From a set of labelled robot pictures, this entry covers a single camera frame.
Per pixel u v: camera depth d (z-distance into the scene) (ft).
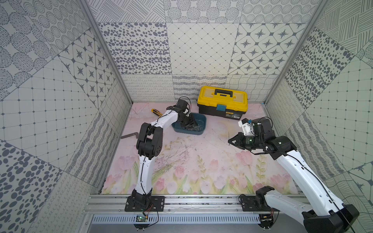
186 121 2.88
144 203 2.12
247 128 2.19
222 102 3.24
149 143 1.90
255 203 2.39
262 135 1.76
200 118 3.51
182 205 2.46
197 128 3.41
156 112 3.67
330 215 1.20
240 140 2.05
